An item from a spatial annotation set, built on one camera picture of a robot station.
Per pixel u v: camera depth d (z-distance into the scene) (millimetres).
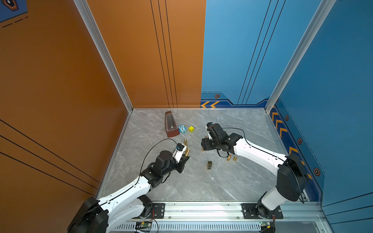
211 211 756
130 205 584
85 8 697
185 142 960
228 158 896
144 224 722
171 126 978
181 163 705
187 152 940
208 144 759
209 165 835
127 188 505
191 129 1050
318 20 728
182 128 1054
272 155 482
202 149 773
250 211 724
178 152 691
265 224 725
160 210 734
